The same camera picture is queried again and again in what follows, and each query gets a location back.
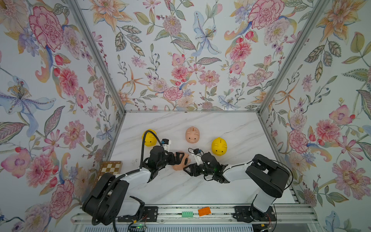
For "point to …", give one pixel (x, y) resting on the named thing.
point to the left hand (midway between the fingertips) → (181, 153)
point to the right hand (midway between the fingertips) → (186, 167)
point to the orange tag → (204, 211)
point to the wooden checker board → (114, 167)
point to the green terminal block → (187, 214)
